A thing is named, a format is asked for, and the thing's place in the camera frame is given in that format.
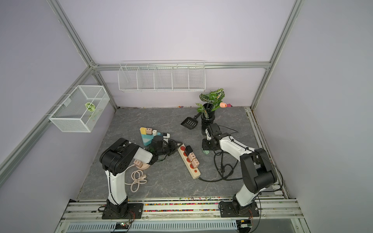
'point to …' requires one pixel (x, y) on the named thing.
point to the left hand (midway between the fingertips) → (183, 145)
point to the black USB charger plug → (188, 149)
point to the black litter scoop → (190, 123)
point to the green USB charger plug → (206, 152)
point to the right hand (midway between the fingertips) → (205, 144)
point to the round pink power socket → (141, 165)
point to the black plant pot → (208, 117)
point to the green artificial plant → (212, 101)
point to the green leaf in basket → (91, 107)
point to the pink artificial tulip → (223, 105)
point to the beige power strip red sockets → (194, 172)
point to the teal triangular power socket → (147, 139)
